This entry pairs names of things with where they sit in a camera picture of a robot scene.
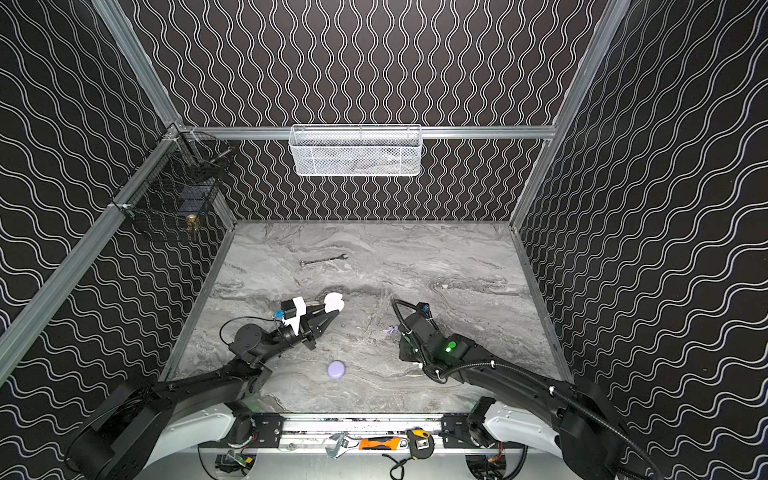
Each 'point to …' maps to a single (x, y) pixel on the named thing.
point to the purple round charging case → (336, 369)
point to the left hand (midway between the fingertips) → (340, 311)
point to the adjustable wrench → (340, 442)
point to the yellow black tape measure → (421, 443)
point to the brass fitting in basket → (190, 220)
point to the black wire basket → (174, 184)
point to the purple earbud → (391, 330)
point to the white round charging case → (333, 301)
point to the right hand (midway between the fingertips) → (407, 345)
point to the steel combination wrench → (342, 256)
